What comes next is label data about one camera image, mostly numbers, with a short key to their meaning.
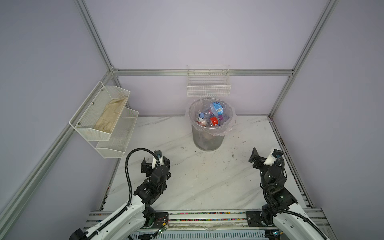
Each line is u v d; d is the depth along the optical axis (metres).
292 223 0.52
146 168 0.69
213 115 0.88
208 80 0.95
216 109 0.87
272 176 0.56
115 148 0.75
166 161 0.75
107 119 0.78
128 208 0.51
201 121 0.87
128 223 0.57
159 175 0.58
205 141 0.93
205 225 0.73
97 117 0.77
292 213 0.51
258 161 0.68
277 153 0.61
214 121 0.83
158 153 0.66
